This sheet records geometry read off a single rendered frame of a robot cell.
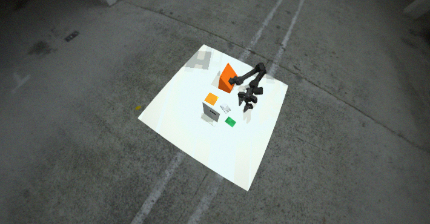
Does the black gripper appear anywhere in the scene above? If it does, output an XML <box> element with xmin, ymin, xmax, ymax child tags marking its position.
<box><xmin>237</xmin><ymin>91</ymin><xmax>253</xmax><ymax>113</ymax></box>

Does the grey panel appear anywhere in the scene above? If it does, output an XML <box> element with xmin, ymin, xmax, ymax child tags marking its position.
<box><xmin>201</xmin><ymin>102</ymin><xmax>220</xmax><ymax>127</ymax></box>

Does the orange square marking on table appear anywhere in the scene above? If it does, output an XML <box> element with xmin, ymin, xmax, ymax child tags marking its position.
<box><xmin>204</xmin><ymin>93</ymin><xmax>219</xmax><ymax>105</ymax></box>

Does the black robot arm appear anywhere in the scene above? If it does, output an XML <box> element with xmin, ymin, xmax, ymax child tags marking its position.
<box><xmin>228</xmin><ymin>62</ymin><xmax>266</xmax><ymax>104</ymax></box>

